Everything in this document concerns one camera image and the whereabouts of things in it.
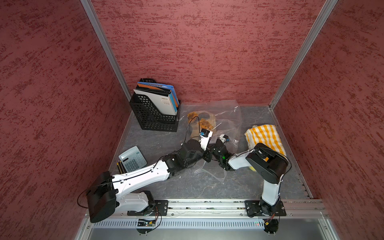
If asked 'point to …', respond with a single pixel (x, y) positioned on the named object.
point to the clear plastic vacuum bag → (228, 115)
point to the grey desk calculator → (133, 159)
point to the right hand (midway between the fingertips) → (203, 138)
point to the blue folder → (166, 86)
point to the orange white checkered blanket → (267, 134)
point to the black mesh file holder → (148, 117)
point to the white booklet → (162, 102)
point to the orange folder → (150, 86)
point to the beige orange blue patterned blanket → (204, 119)
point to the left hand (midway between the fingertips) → (215, 148)
